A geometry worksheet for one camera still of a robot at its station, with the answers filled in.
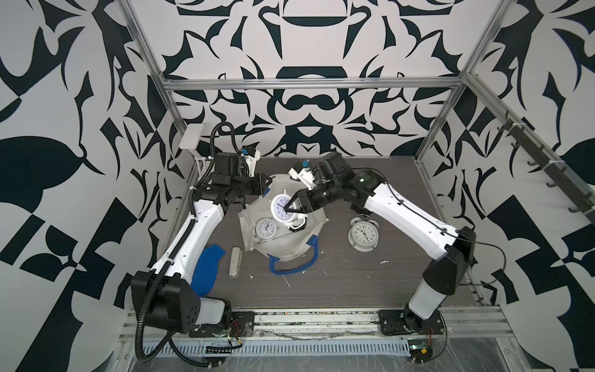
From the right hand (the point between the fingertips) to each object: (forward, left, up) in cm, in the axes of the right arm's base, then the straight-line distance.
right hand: (289, 203), depth 70 cm
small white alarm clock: (+4, +10, -24) cm, 26 cm away
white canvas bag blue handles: (+1, +5, -27) cm, 28 cm away
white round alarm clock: (+2, -27, -24) cm, 36 cm away
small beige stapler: (-7, +20, -25) cm, 33 cm away
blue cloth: (-11, +31, -27) cm, 42 cm away
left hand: (+12, +8, -1) cm, 14 cm away
